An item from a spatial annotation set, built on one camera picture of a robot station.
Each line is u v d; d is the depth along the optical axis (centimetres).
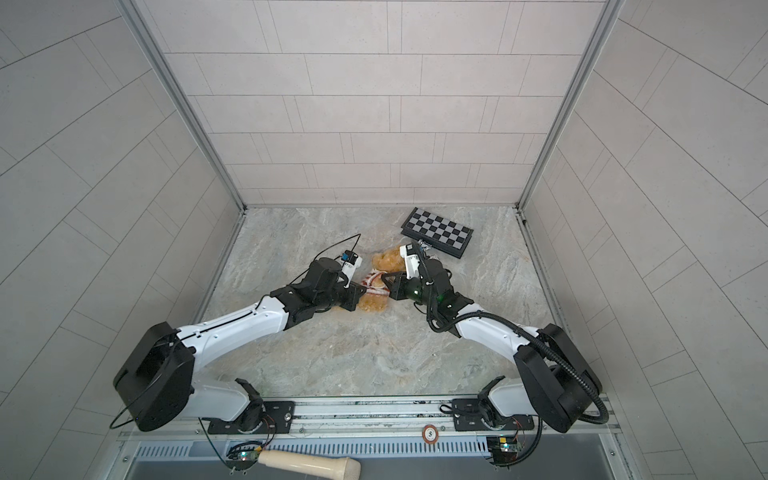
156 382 41
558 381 41
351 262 73
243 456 64
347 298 72
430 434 69
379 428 71
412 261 74
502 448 68
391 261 84
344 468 62
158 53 77
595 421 42
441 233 105
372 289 80
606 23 72
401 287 71
